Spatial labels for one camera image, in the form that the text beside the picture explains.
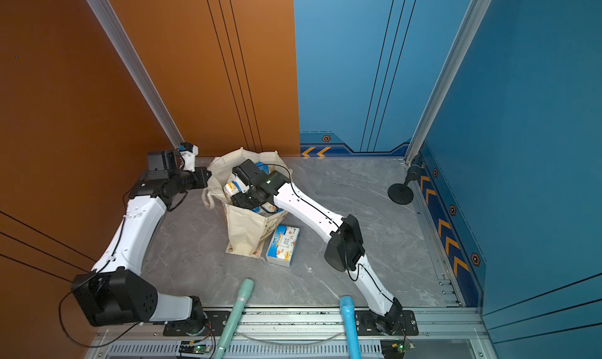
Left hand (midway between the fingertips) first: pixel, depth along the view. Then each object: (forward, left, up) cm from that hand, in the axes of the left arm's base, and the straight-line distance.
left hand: (211, 169), depth 81 cm
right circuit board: (-48, -61, -26) cm, 82 cm away
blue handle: (-38, -47, -23) cm, 65 cm away
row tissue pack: (-7, -10, -1) cm, 12 cm away
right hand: (-8, -12, -7) cm, 16 cm away
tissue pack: (-15, -21, -2) cm, 26 cm away
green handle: (-41, -11, -24) cm, 49 cm away
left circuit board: (-49, -1, -26) cm, 56 cm away
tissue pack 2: (-19, -25, -19) cm, 37 cm away
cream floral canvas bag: (-17, -13, -13) cm, 25 cm away
